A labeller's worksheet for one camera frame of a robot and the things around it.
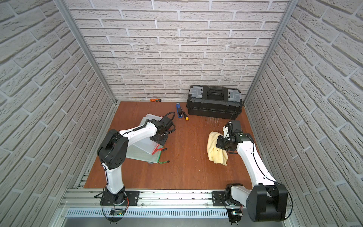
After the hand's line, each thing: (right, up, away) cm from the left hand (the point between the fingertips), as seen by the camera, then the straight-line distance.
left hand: (161, 138), depth 93 cm
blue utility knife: (+11, +19, +18) cm, 28 cm away
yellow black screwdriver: (+17, +14, +14) cm, 26 cm away
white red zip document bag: (-12, +14, +17) cm, 25 cm away
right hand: (+37, -2, -11) cm, 39 cm away
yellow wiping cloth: (+33, -6, -15) cm, 37 cm away
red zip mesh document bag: (-8, -4, -2) cm, 9 cm away
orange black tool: (-10, +29, +28) cm, 42 cm away
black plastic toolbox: (+37, +26, +5) cm, 45 cm away
